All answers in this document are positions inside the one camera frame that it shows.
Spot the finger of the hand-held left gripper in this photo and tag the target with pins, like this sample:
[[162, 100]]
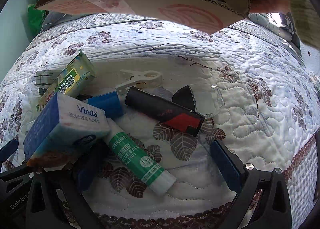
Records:
[[7, 150]]

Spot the black and red lighter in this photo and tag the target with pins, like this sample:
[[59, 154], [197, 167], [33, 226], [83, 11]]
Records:
[[162, 110]]

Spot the green plastic bag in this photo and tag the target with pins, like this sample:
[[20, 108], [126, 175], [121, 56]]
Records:
[[36, 18]]

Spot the blue small box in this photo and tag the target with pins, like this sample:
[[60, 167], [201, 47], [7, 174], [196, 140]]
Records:
[[107, 104]]

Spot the green and white glue stick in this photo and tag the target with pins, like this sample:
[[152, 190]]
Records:
[[137, 159]]

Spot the white leaf-print quilt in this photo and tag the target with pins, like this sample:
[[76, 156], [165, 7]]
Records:
[[250, 119]]

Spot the white plastic clothes clip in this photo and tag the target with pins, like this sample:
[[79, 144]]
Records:
[[142, 77]]

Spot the white fan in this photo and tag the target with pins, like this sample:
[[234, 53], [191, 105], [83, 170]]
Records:
[[311, 61]]

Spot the grey charger plug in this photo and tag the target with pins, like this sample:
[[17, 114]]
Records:
[[46, 78]]

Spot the blue tissue pack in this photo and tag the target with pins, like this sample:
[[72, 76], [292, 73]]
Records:
[[65, 129]]

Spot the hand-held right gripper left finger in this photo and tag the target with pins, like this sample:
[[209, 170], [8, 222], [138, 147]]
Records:
[[87, 169]]

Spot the grey-blue floral duvet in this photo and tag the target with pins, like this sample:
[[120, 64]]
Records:
[[272, 25]]

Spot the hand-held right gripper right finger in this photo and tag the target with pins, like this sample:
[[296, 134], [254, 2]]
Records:
[[225, 164]]

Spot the green and yellow packet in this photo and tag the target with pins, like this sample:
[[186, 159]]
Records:
[[72, 76]]

